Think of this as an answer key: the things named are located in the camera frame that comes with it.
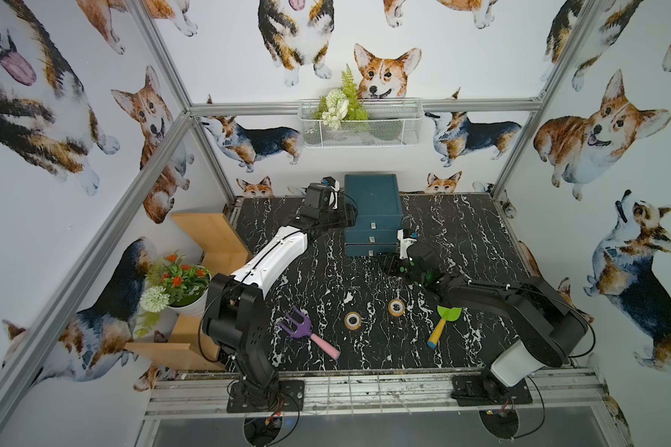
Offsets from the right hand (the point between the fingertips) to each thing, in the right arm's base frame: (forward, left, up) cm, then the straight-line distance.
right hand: (387, 246), depth 89 cm
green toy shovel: (-17, -19, -13) cm, 29 cm away
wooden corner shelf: (0, +54, -1) cm, 54 cm away
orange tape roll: (-19, +11, -13) cm, 26 cm away
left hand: (+9, +13, +11) cm, 19 cm away
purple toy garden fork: (-22, +27, -13) cm, 36 cm away
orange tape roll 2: (-15, -3, -13) cm, 20 cm away
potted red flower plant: (-18, +56, +10) cm, 60 cm away
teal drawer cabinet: (+5, +3, +10) cm, 11 cm away
